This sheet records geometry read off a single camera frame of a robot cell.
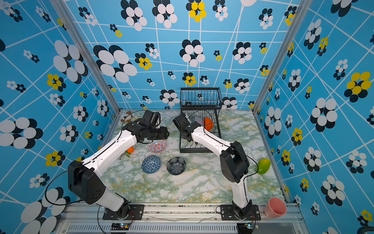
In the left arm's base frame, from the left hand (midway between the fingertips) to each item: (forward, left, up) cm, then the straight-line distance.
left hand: (167, 132), depth 83 cm
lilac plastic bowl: (+17, -19, -9) cm, 27 cm away
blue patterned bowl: (-11, +11, -18) cm, 24 cm away
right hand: (+7, -18, -4) cm, 19 cm away
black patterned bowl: (-12, -4, -18) cm, 22 cm away
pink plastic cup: (-36, -53, -10) cm, 65 cm away
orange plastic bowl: (+17, -25, -10) cm, 32 cm away
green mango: (-13, -57, -15) cm, 60 cm away
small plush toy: (+28, +37, -18) cm, 50 cm away
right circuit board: (-43, -40, -20) cm, 62 cm away
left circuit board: (-42, +22, -22) cm, 52 cm away
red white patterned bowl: (+2, +9, -18) cm, 20 cm away
